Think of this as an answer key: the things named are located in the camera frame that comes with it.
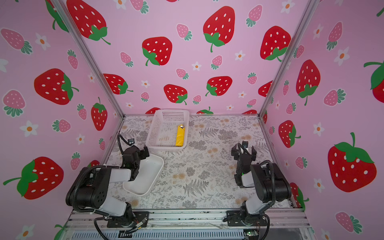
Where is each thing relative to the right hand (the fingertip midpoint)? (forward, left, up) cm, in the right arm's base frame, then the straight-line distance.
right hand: (245, 145), depth 90 cm
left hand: (-7, +68, -2) cm, 68 cm away
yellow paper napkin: (+6, +43, -7) cm, 44 cm away
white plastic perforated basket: (+12, +59, -9) cm, 60 cm away
